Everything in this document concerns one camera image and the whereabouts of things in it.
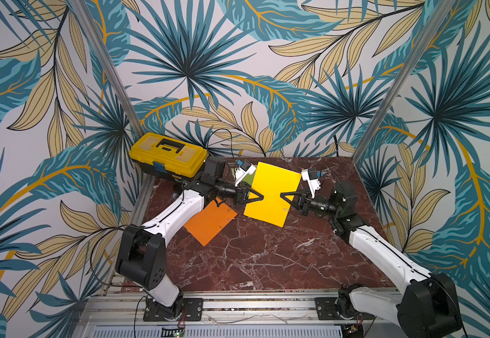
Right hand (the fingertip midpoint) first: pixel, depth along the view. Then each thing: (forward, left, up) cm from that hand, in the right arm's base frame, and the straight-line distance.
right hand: (282, 195), depth 72 cm
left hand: (0, +8, -1) cm, 8 cm away
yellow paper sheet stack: (+1, +4, +6) cm, 7 cm away
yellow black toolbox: (+32, +47, -9) cm, 57 cm away
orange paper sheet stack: (+4, +30, -26) cm, 40 cm away
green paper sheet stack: (+4, +11, +5) cm, 13 cm away
